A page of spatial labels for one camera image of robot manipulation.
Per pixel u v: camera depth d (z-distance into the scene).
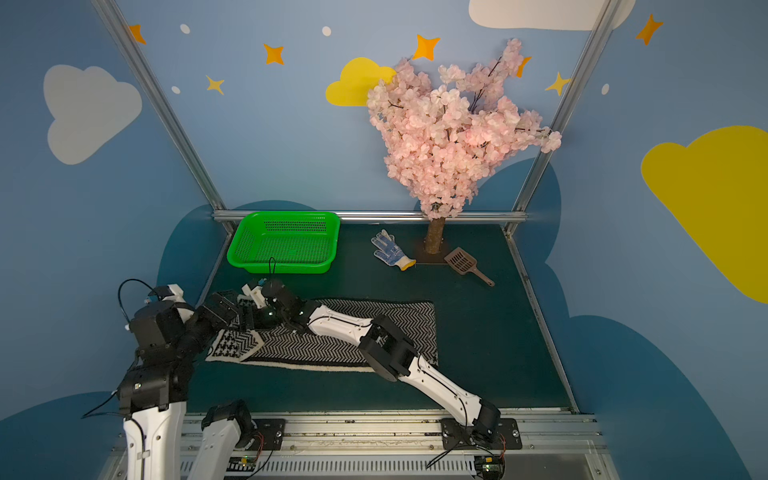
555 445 0.74
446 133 0.68
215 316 0.59
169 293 0.59
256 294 0.82
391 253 1.11
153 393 0.43
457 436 0.74
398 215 1.24
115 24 0.70
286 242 1.15
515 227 1.23
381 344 0.67
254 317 0.78
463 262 1.11
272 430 0.75
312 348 0.88
